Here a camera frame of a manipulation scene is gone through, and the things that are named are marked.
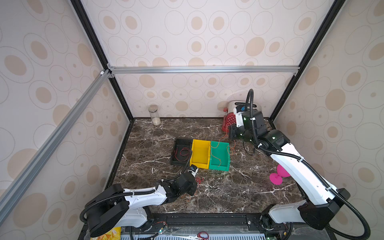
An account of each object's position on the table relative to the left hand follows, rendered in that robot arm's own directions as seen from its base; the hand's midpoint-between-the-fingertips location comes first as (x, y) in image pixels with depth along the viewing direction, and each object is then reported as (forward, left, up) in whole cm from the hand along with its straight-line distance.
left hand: (199, 182), depth 83 cm
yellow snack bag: (-24, +40, -1) cm, 46 cm away
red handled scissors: (-25, 0, -3) cm, 25 cm away
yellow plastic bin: (+21, -1, -3) cm, 21 cm away
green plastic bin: (+21, -15, -2) cm, 26 cm away
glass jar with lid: (+48, +33, +10) cm, 59 cm away
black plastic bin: (+22, +12, -3) cm, 25 cm away
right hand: (+18, -16, +28) cm, 37 cm away
